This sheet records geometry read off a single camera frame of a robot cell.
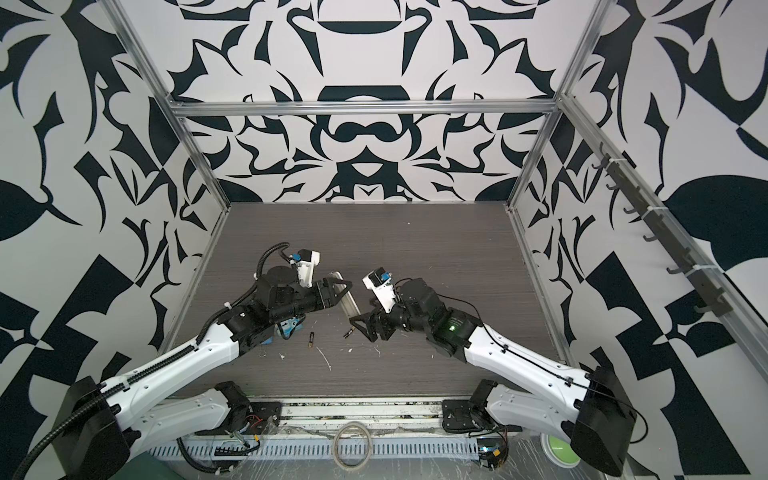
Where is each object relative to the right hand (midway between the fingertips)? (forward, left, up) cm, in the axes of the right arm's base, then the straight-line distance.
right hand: (362, 311), depth 71 cm
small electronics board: (-26, -29, -21) cm, 45 cm away
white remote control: (+2, +4, 0) cm, 4 cm away
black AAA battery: (+1, +16, -19) cm, 25 cm away
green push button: (-26, -45, -19) cm, 56 cm away
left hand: (+7, +3, +2) cm, 8 cm away
